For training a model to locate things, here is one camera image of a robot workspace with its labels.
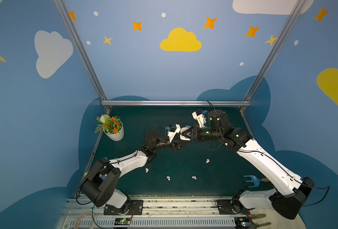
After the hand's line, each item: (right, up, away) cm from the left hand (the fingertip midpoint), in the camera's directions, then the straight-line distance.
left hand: (189, 139), depth 71 cm
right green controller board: (+27, -42, 0) cm, 50 cm away
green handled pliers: (+31, -42, -2) cm, 52 cm away
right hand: (-4, +4, -4) cm, 7 cm away
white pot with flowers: (-47, +5, +19) cm, 51 cm away
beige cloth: (+44, -41, -1) cm, 60 cm away
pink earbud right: (+14, -16, +19) cm, 29 cm away
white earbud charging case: (-3, +1, -3) cm, 5 cm away
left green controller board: (-34, -41, -1) cm, 54 cm away
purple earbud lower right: (+5, -24, +13) cm, 28 cm away
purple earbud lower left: (-11, -25, +13) cm, 30 cm away
